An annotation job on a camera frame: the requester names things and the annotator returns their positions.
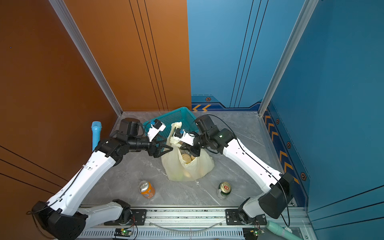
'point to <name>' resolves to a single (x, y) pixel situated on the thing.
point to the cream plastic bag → (180, 166)
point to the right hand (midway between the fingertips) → (183, 145)
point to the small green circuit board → (122, 232)
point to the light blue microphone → (96, 132)
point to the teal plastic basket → (182, 115)
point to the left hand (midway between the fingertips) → (169, 142)
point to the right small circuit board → (252, 233)
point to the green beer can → (225, 188)
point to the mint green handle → (281, 231)
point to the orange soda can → (146, 189)
